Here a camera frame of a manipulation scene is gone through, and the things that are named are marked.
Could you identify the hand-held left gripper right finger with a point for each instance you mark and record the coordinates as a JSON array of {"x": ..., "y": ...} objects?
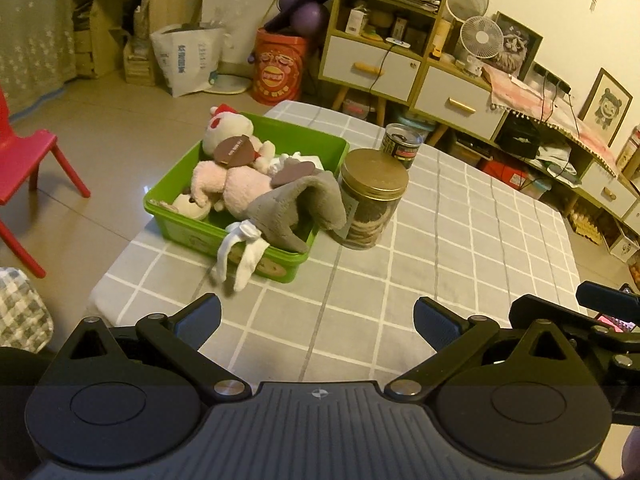
[{"x": 435, "y": 327}]

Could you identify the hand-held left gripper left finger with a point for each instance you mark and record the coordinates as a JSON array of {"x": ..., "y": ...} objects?
[{"x": 200, "y": 320}]

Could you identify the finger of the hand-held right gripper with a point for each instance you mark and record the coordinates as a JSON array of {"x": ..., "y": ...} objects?
[
  {"x": 610, "y": 300},
  {"x": 560, "y": 312}
]

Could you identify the white cloth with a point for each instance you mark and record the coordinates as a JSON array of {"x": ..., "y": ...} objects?
[{"x": 245, "y": 255}]

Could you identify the green plastic tray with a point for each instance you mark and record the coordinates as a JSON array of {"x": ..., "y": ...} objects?
[{"x": 200, "y": 240}]

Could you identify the pink plush toy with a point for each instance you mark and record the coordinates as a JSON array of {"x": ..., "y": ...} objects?
[{"x": 235, "y": 187}]

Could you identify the grey plush slipper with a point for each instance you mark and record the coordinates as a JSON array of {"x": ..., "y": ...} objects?
[{"x": 300, "y": 205}]

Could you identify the brown round powder puff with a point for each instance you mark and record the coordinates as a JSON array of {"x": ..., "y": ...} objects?
[{"x": 232, "y": 151}]

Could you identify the red white santa plush toy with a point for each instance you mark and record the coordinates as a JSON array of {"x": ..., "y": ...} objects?
[{"x": 220, "y": 120}]

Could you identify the person's right forearm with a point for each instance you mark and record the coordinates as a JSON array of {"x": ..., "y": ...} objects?
[{"x": 631, "y": 460}]

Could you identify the egg tray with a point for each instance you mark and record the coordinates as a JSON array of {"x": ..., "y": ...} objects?
[{"x": 589, "y": 227}]

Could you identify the low wooden sideboard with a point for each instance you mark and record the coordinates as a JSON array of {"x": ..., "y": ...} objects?
[{"x": 600, "y": 185}]

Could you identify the clear cookie jar gold lid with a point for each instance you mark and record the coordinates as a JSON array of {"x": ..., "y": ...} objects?
[{"x": 372, "y": 200}]

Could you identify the red storage box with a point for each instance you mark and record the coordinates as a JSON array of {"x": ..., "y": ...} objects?
[{"x": 505, "y": 172}]

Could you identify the grey checked cushion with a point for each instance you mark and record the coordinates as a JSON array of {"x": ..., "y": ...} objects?
[{"x": 22, "y": 310}]

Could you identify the black bag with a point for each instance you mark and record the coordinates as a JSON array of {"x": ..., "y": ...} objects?
[{"x": 517, "y": 137}]

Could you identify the tall black snack can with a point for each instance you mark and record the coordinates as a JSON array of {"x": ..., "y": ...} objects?
[{"x": 402, "y": 147}]

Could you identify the framed cartoon picture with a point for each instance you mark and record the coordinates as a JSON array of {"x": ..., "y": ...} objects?
[{"x": 605, "y": 107}]

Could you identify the pink table runner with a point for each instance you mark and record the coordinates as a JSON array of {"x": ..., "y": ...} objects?
[{"x": 530, "y": 100}]

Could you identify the wooden drawer cabinet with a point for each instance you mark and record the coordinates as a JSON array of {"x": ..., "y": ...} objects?
[{"x": 455, "y": 105}]

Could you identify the red plastic chair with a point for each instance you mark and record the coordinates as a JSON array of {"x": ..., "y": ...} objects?
[{"x": 25, "y": 160}]

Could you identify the white shopping bag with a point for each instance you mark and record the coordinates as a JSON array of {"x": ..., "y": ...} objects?
[{"x": 187, "y": 60}]

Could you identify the orange printed barrel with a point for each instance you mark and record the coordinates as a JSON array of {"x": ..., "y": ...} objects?
[{"x": 277, "y": 70}]

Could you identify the tall wooden shelf cabinet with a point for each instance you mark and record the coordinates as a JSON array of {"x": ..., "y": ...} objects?
[{"x": 370, "y": 67}]

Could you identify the framed cat picture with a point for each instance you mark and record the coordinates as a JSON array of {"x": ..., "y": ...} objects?
[{"x": 517, "y": 47}]

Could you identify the small white desk fan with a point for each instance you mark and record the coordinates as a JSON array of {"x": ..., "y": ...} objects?
[{"x": 481, "y": 37}]

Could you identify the yellow bottle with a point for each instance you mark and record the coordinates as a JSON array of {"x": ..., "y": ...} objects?
[{"x": 441, "y": 37}]

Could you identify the purple ball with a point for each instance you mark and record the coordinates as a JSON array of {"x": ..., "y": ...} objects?
[{"x": 307, "y": 20}]

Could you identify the patterned curtain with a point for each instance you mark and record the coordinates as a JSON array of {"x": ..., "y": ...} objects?
[{"x": 30, "y": 35}]

